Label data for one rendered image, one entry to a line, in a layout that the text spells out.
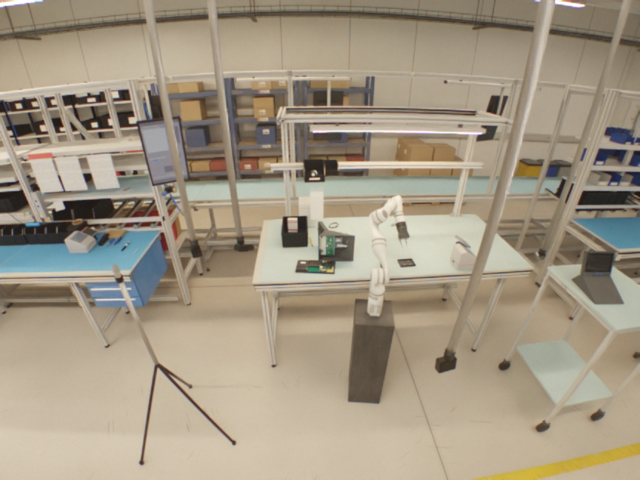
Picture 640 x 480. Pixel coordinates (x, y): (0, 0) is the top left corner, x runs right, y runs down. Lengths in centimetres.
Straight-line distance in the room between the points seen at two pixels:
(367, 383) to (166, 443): 149
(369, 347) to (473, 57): 567
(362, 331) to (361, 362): 30
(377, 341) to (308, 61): 487
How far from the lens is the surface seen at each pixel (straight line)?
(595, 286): 239
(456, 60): 655
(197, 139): 581
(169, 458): 260
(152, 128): 246
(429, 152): 547
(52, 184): 338
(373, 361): 220
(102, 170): 305
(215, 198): 359
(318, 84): 546
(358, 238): 248
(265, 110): 548
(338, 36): 595
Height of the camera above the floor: 223
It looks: 30 degrees down
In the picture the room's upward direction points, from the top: straight up
